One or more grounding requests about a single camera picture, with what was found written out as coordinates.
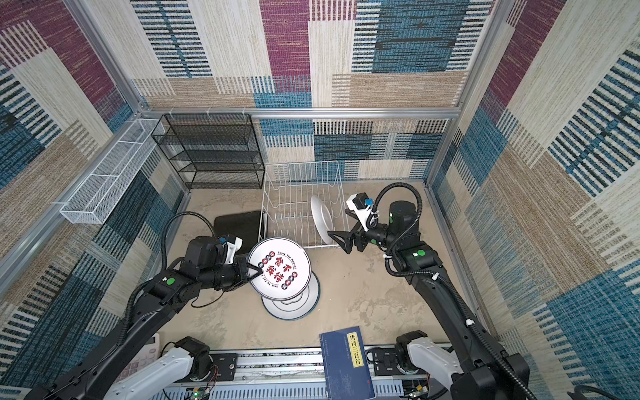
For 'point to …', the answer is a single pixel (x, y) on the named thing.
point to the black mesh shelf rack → (212, 151)
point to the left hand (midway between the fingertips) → (263, 268)
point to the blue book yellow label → (346, 372)
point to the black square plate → (247, 226)
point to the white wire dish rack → (303, 205)
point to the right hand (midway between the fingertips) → (340, 224)
